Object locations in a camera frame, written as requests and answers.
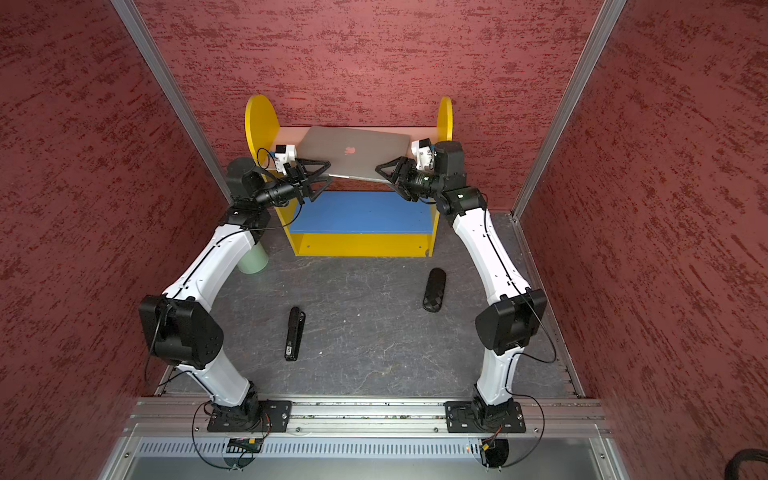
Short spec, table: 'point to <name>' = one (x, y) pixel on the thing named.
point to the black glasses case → (434, 290)
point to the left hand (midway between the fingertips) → (330, 176)
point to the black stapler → (294, 335)
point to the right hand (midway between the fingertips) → (379, 179)
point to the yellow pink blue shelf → (395, 215)
